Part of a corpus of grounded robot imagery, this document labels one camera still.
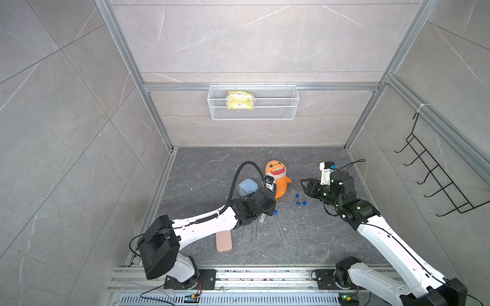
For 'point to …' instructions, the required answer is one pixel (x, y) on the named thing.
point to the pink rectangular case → (224, 241)
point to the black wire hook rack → (456, 197)
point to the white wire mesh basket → (270, 102)
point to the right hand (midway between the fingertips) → (305, 181)
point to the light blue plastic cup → (248, 186)
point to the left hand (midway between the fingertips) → (274, 196)
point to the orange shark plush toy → (277, 169)
